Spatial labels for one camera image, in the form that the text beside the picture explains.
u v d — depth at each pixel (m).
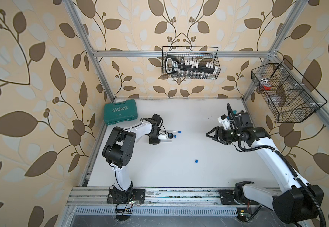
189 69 0.86
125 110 1.08
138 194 0.75
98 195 0.76
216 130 0.69
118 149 0.50
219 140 0.72
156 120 0.74
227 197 0.73
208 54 0.91
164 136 0.86
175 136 0.98
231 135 0.65
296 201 0.37
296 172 0.41
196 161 0.87
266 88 0.82
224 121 0.72
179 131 1.00
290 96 0.73
